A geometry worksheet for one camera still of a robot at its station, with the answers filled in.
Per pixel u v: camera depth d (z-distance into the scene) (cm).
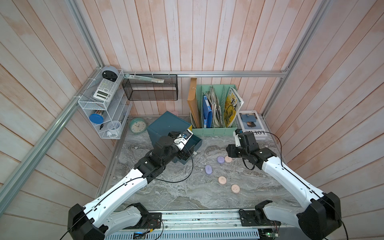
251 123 111
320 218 39
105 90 77
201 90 100
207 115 95
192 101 86
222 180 86
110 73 80
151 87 106
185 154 63
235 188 82
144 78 90
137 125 103
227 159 94
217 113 98
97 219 38
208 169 88
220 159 95
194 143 92
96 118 77
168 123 88
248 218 73
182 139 59
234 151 73
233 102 101
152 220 73
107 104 75
